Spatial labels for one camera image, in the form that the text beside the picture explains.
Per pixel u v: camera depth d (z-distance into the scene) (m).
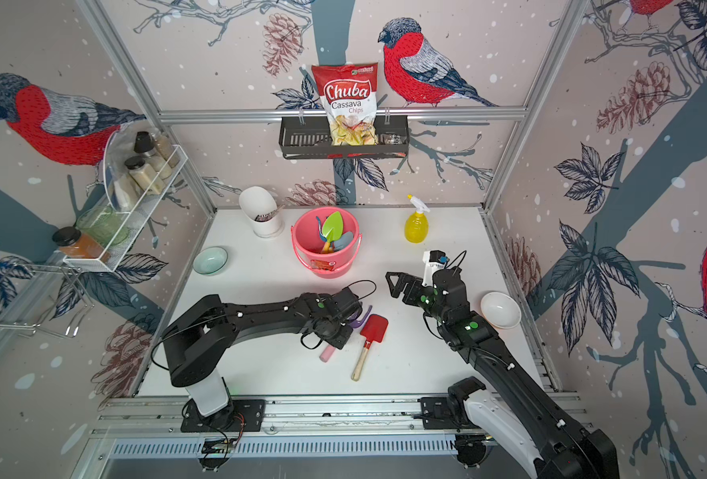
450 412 0.72
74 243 0.60
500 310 0.88
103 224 0.69
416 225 1.04
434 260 0.69
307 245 0.88
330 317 0.65
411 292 0.68
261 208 1.07
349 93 0.80
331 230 0.99
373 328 0.88
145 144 0.80
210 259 1.01
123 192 0.70
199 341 0.46
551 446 0.40
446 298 0.58
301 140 0.95
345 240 1.00
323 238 0.99
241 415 0.73
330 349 0.83
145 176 0.76
